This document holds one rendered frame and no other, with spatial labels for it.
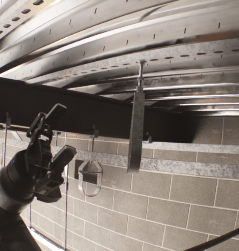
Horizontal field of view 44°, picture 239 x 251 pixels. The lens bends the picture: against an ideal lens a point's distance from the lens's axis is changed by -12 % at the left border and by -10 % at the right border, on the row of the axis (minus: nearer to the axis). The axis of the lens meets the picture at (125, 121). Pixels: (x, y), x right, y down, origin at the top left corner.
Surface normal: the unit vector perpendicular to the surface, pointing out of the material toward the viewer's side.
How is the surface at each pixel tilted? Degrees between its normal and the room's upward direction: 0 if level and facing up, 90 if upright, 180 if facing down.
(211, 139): 90
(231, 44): 90
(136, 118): 74
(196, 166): 90
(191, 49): 90
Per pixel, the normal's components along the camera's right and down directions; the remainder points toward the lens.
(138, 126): 0.07, -0.34
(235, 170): -0.73, -0.11
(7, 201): -0.03, 0.48
